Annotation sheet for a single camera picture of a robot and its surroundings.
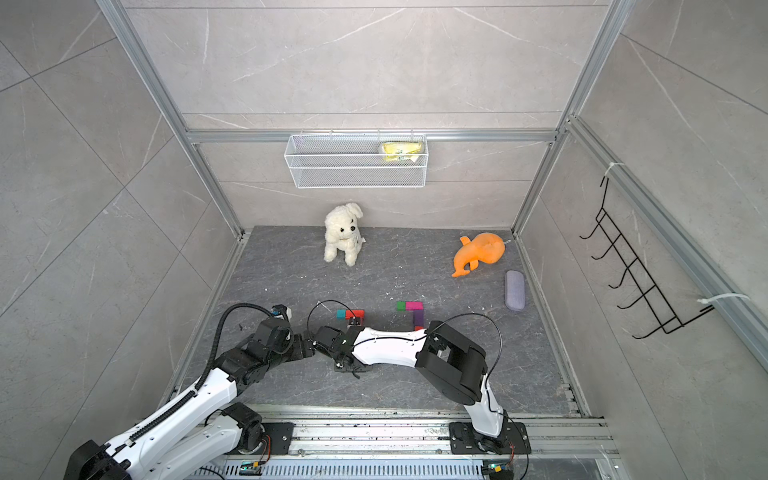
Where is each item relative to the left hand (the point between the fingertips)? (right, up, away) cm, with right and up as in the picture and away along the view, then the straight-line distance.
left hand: (305, 335), depth 84 cm
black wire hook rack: (+80, +10, -26) cm, 85 cm away
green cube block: (+28, +6, +14) cm, 32 cm away
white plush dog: (+8, +31, +14) cm, 35 cm away
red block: (+12, +4, +11) cm, 17 cm away
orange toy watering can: (+59, +26, +21) cm, 68 cm away
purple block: (+34, +3, +11) cm, 36 cm away
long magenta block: (+33, +6, +15) cm, 36 cm away
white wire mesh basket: (+13, +56, +17) cm, 59 cm away
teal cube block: (+9, +4, +11) cm, 15 cm away
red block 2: (+34, 0, +9) cm, 35 cm away
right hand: (+13, -9, +2) cm, 16 cm away
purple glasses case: (+67, +11, +16) cm, 70 cm away
